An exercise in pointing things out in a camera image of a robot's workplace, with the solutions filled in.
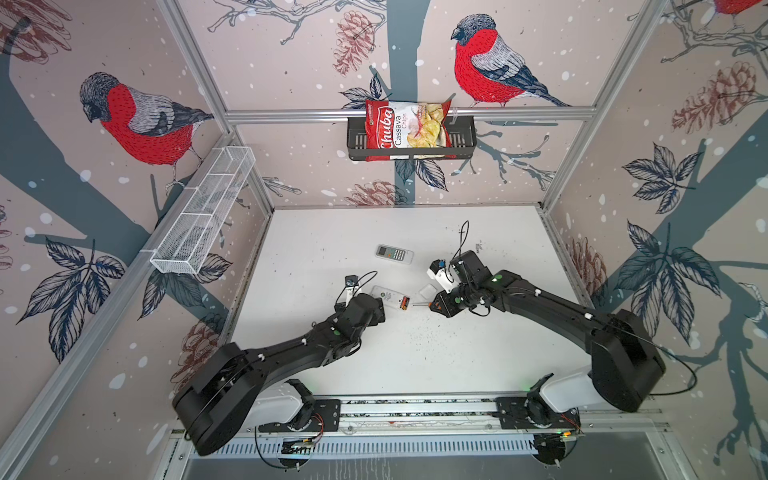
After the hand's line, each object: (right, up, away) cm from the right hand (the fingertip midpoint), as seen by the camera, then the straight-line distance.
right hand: (430, 311), depth 83 cm
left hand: (-18, +2, +3) cm, 18 cm away
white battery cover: (+1, +3, +13) cm, 14 cm away
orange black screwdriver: (0, +2, -1) cm, 2 cm away
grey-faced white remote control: (-8, +14, +20) cm, 26 cm away
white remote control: (-11, +1, +9) cm, 15 cm away
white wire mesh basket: (-61, +19, -13) cm, 65 cm away
